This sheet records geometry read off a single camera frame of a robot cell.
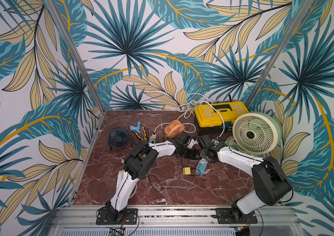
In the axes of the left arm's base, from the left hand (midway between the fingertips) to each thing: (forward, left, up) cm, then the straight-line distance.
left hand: (198, 159), depth 91 cm
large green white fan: (+4, -26, +23) cm, 35 cm away
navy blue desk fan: (+11, +50, +6) cm, 51 cm away
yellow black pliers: (+15, +35, -1) cm, 39 cm away
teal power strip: (+11, +30, +4) cm, 32 cm away
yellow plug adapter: (-7, +8, -1) cm, 11 cm away
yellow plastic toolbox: (+20, -7, +13) cm, 25 cm away
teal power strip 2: (-5, -1, 0) cm, 5 cm away
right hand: (+3, -5, +1) cm, 6 cm away
